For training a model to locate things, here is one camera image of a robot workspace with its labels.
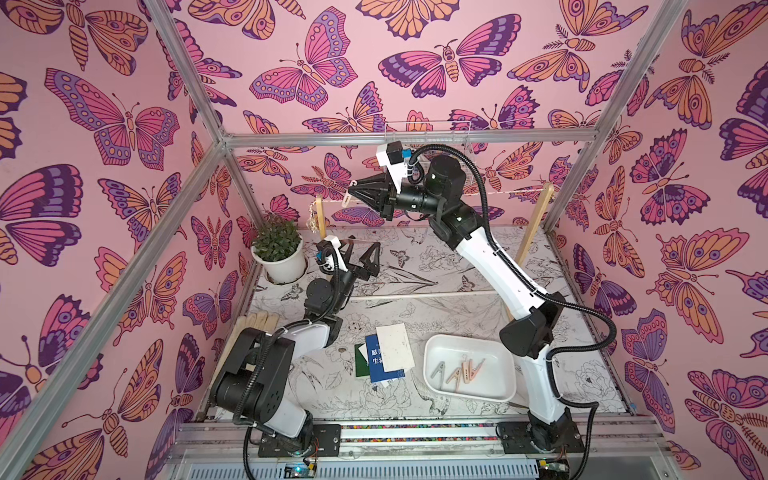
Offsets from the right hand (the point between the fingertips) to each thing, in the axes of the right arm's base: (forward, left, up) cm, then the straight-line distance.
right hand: (355, 183), depth 62 cm
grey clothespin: (-21, -21, -47) cm, 56 cm away
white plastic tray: (-24, -36, -48) cm, 65 cm away
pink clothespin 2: (-23, -26, -48) cm, 59 cm away
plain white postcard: (-15, -8, -49) cm, 52 cm away
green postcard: (-21, +1, -49) cm, 53 cm away
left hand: (+2, -2, -19) cm, 19 cm away
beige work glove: (-7, +36, -48) cm, 60 cm away
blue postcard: (-22, -3, -48) cm, 53 cm away
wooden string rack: (+3, -43, -22) cm, 49 cm away
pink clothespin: (-22, -30, -48) cm, 60 cm away
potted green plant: (+10, +29, -33) cm, 45 cm away
